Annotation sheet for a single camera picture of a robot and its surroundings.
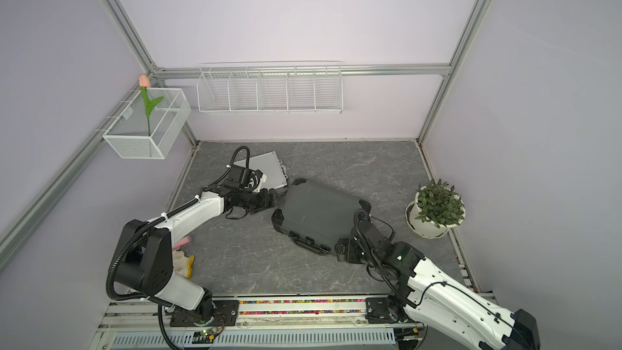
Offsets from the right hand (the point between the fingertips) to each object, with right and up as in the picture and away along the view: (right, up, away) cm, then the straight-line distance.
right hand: (345, 246), depth 78 cm
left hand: (-24, +12, +9) cm, 28 cm away
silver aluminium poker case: (-30, +25, +30) cm, 49 cm away
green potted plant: (+31, +14, +1) cm, 34 cm away
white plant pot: (+30, +4, +6) cm, 30 cm away
